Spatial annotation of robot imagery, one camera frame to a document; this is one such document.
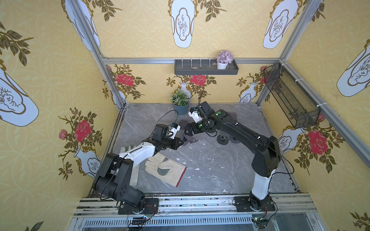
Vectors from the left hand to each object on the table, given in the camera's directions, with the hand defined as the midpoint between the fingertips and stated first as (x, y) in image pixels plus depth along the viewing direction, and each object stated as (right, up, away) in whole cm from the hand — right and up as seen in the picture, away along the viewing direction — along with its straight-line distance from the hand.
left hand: (184, 142), depth 88 cm
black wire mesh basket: (+67, +21, -5) cm, 70 cm away
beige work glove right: (-11, -15, -2) cm, 19 cm away
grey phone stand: (+2, +3, -5) cm, 6 cm away
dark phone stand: (+25, +2, +5) cm, 26 cm away
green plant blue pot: (-3, +28, +16) cm, 32 cm away
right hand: (+4, +7, -4) cm, 9 cm away
